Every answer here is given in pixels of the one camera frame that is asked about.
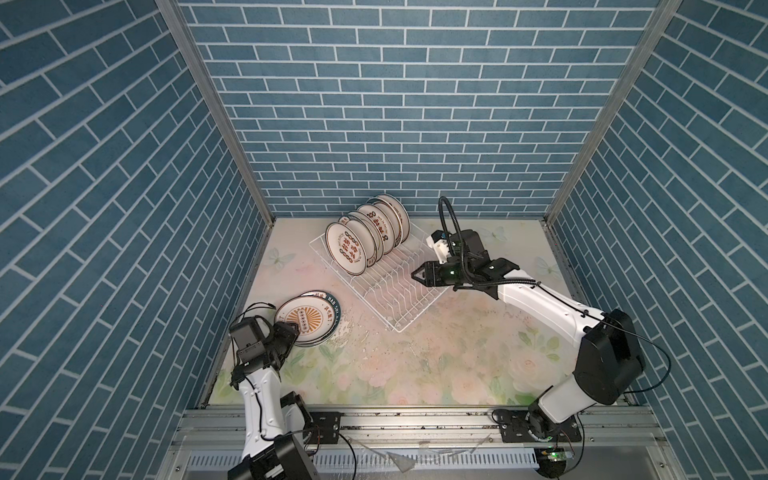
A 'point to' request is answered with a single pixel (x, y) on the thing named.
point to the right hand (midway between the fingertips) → (414, 271)
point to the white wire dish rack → (388, 287)
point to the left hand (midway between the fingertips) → (295, 324)
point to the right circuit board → (551, 461)
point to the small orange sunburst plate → (315, 316)
